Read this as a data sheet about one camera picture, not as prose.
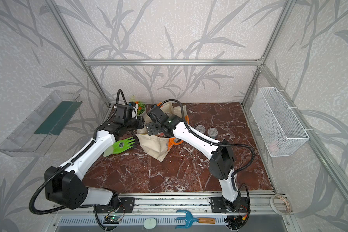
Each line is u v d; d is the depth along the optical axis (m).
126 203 0.74
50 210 0.43
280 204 0.75
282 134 0.67
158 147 0.82
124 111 0.62
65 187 0.40
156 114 0.60
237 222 0.71
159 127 0.58
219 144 0.49
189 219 0.68
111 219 0.71
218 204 0.75
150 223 0.67
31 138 0.64
